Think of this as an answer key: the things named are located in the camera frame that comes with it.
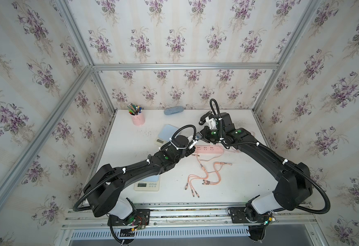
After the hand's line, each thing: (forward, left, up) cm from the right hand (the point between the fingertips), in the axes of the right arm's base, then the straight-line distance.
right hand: (197, 136), depth 80 cm
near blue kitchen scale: (-19, +25, -18) cm, 37 cm away
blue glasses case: (+37, +15, -18) cm, 44 cm away
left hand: (0, +3, -2) cm, 3 cm away
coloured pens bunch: (+28, +42, -9) cm, 52 cm away
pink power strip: (+3, -9, -19) cm, 21 cm away
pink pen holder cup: (+22, +39, -13) cm, 47 cm away
